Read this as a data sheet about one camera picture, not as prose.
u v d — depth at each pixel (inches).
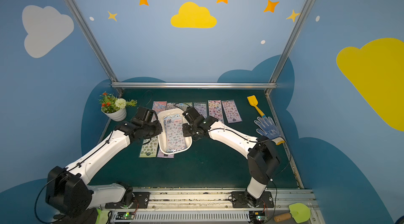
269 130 39.7
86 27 33.5
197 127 24.7
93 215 26.9
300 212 28.4
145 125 25.3
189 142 32.9
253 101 45.2
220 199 30.1
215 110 43.7
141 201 28.9
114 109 37.7
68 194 15.8
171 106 44.0
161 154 35.5
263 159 17.6
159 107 44.0
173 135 33.1
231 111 43.7
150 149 35.9
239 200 29.5
